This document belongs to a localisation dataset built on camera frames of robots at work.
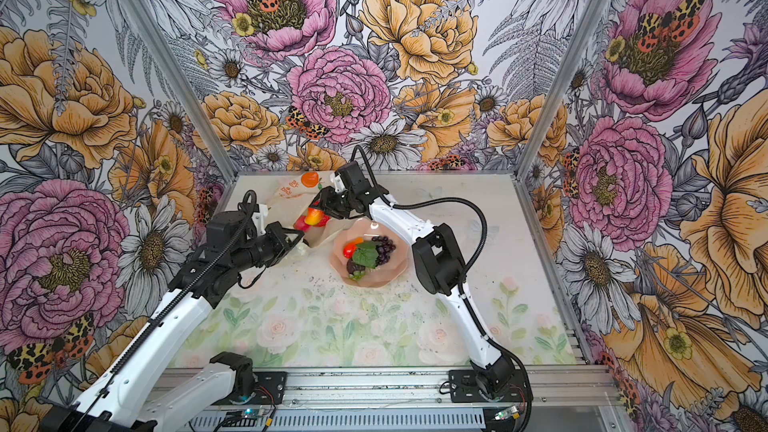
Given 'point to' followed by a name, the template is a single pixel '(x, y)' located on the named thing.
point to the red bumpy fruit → (302, 225)
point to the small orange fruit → (313, 216)
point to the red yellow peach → (350, 247)
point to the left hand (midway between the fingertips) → (305, 241)
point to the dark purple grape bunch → (384, 248)
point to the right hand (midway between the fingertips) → (314, 214)
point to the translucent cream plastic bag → (289, 202)
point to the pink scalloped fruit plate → (392, 269)
